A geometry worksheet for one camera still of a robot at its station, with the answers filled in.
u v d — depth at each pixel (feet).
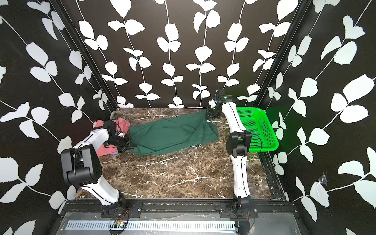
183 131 3.45
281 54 2.83
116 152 3.07
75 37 2.62
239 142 2.15
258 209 2.51
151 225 2.30
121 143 2.57
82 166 1.55
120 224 2.31
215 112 2.79
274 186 2.77
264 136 3.33
